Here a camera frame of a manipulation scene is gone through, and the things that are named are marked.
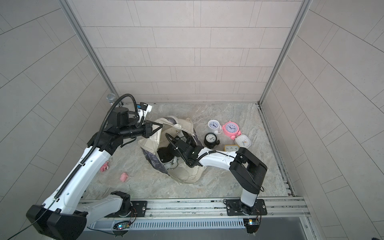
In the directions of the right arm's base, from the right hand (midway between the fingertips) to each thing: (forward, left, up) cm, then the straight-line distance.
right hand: (188, 149), depth 89 cm
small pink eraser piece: (-14, +35, 0) cm, 38 cm away
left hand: (-1, +9, +26) cm, 28 cm away
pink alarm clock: (+13, -29, -1) cm, 32 cm away
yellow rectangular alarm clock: (-1, -26, -1) cm, 26 cm away
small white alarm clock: (+3, -34, 0) cm, 34 cm away
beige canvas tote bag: (-14, +4, -1) cm, 14 cm away
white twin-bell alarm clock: (+16, -17, 0) cm, 24 cm away
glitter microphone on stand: (+19, +40, +27) cm, 52 cm away
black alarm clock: (+5, -14, 0) cm, 15 cm away
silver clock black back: (-6, +12, +3) cm, 13 cm away
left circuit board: (-35, +29, +1) cm, 46 cm away
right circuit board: (-37, -29, -6) cm, 47 cm away
